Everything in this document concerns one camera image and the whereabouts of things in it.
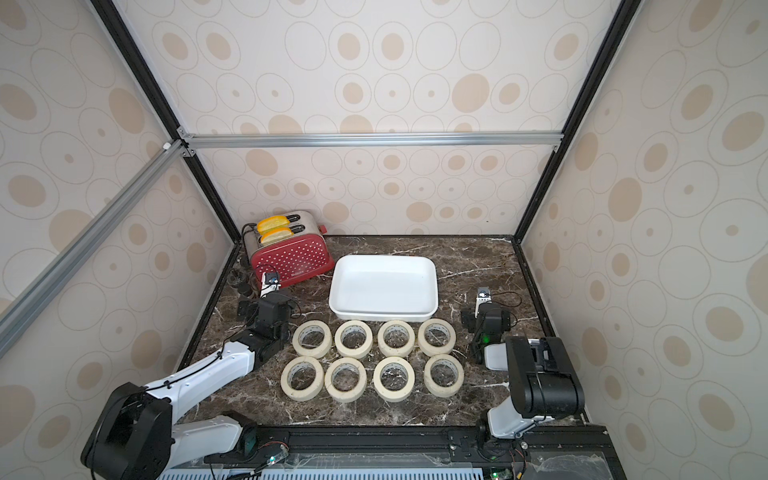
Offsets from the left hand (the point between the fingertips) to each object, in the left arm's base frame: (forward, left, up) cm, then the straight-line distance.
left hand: (266, 293), depth 84 cm
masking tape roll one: (-18, -10, -17) cm, 27 cm away
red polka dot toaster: (+17, -4, +1) cm, 17 cm away
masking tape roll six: (-6, -37, -16) cm, 41 cm away
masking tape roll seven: (-17, -50, -16) cm, 56 cm away
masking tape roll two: (-18, -36, -16) cm, 43 cm away
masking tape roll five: (-6, -24, -16) cm, 29 cm away
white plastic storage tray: (+14, -34, -17) cm, 40 cm away
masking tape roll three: (-12, -12, -14) cm, 22 cm away
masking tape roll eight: (-18, -22, -16) cm, 33 cm away
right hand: (+3, -65, -11) cm, 66 cm away
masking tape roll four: (-11, -47, -14) cm, 50 cm away
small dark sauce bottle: (+8, +13, -7) cm, 16 cm away
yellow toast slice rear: (+24, +3, +5) cm, 24 cm away
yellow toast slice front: (+19, +1, +5) cm, 19 cm away
